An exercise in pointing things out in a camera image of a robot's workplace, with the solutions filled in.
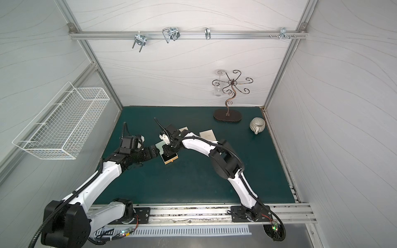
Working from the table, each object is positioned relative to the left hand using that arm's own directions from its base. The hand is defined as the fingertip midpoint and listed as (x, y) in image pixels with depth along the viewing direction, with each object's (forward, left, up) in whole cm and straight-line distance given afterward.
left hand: (154, 153), depth 84 cm
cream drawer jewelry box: (+18, -31, -7) cm, 36 cm away
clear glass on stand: (+45, -37, +12) cm, 60 cm away
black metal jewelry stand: (+38, -45, -9) cm, 59 cm away
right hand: (+4, -5, -5) cm, 8 cm away
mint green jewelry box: (0, -6, -7) cm, 9 cm away
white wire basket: (-1, +37, +21) cm, 43 cm away
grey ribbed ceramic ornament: (+28, -66, -8) cm, 72 cm away
